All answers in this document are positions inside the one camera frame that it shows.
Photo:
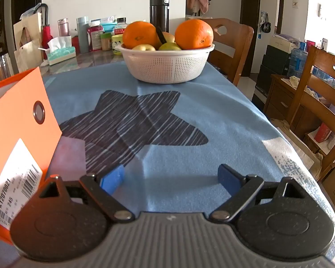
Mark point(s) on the red box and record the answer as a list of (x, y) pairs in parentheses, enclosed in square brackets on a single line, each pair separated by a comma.
[(322, 132)]

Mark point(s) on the yellow apple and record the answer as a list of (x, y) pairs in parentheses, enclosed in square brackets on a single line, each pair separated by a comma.
[(169, 37), (143, 47)]

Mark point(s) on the grey bottle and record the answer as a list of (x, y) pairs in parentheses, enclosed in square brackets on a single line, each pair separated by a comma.
[(83, 35)]

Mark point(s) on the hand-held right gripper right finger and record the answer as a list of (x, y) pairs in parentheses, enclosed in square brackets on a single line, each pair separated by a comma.
[(226, 178)]

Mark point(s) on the black stick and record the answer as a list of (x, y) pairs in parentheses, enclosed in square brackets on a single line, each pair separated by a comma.
[(160, 35)]

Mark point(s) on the orange cardboard box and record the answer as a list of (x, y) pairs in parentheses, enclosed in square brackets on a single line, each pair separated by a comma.
[(16, 111)]

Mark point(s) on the blue star-print blanket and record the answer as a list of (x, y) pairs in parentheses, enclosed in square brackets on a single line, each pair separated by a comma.
[(184, 122)]

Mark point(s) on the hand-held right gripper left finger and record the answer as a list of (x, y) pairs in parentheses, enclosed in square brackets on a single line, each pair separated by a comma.
[(111, 180)]

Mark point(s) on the green apple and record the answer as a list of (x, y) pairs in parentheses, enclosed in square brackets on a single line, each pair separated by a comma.
[(169, 46)]

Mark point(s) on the glass mug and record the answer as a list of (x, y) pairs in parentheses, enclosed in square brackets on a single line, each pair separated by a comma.
[(2, 68)]

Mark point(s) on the yellow-green round container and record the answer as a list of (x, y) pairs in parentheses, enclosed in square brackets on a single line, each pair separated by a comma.
[(116, 43)]

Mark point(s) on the wooden chair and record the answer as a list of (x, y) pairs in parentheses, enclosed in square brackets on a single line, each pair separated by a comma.
[(318, 100), (234, 47)]

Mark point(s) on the blue water jug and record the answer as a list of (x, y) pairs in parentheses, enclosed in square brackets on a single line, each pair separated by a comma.
[(297, 61)]

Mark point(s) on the black-capped plastic bottle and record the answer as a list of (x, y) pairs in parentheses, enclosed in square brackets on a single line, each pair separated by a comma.
[(120, 28)]

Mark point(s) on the white plastic bag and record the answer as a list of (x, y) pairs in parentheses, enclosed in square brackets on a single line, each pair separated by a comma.
[(30, 10)]

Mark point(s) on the stack of black boxes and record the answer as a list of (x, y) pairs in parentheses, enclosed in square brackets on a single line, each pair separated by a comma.
[(273, 64)]

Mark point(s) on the black hanging bag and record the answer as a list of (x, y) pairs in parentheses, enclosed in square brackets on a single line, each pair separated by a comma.
[(266, 25)]

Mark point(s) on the white storage box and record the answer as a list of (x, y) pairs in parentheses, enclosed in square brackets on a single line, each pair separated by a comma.
[(282, 44)]

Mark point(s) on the wooden side cabinet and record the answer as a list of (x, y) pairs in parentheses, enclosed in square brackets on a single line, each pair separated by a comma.
[(279, 100)]

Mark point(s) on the large orange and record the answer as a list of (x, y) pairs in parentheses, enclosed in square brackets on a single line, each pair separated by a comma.
[(139, 35), (194, 33)]

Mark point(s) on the teal plastic bowl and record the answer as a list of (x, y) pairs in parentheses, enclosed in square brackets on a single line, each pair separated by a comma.
[(109, 27)]

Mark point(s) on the red folding umbrella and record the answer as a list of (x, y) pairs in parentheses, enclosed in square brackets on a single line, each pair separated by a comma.
[(47, 36)]

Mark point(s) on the pink bottle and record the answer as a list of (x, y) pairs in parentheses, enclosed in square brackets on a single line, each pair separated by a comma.
[(63, 28)]

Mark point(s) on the white perforated plastic basket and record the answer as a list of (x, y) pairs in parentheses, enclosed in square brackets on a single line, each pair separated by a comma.
[(164, 67)]

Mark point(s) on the black thermos bottle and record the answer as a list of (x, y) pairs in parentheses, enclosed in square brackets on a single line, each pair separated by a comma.
[(159, 8)]

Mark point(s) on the jar with green lid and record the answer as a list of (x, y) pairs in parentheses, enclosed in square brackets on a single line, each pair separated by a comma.
[(106, 42)]

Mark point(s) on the green tissue box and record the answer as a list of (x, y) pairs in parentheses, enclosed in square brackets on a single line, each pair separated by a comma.
[(61, 54)]

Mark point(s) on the beige paper bag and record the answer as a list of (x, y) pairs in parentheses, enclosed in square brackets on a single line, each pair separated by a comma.
[(28, 55), (26, 23)]

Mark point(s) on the red snack packet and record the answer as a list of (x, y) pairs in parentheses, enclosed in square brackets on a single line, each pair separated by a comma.
[(95, 37)]

